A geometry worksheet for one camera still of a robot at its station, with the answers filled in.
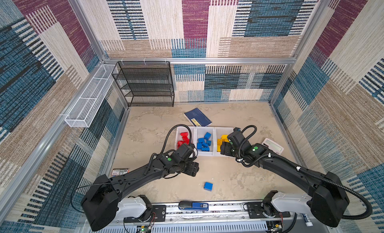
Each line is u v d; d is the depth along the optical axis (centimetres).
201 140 100
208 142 96
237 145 63
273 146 95
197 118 109
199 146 96
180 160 62
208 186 82
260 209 73
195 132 94
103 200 40
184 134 100
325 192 40
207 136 99
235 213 75
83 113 92
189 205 71
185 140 96
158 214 73
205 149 93
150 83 109
